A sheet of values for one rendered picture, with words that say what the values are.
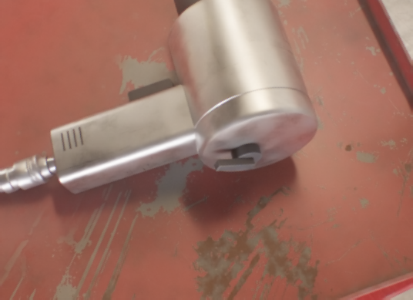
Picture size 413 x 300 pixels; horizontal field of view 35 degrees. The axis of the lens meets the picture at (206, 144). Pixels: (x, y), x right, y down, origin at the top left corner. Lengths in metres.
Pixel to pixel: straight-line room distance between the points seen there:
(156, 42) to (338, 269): 0.25
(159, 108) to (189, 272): 0.13
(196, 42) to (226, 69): 0.04
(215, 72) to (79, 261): 0.18
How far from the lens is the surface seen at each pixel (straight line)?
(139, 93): 0.53
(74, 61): 0.60
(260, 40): 0.49
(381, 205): 0.56
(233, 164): 0.48
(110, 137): 0.51
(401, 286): 0.72
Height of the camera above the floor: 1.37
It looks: 70 degrees down
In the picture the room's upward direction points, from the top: straight up
